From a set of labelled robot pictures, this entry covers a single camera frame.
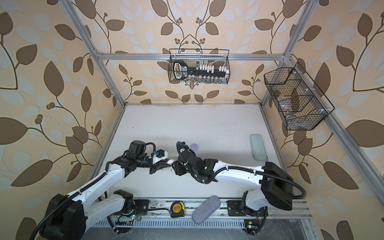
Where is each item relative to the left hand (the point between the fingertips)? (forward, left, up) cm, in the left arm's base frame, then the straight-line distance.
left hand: (170, 161), depth 78 cm
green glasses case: (+14, -53, -9) cm, 55 cm away
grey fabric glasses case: (-20, -21, -8) cm, 30 cm away
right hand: (-2, -4, 0) cm, 4 cm away
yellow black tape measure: (-21, -6, -9) cm, 23 cm away
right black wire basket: (+22, -66, +23) cm, 73 cm away
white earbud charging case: (-1, -1, +3) cm, 3 cm away
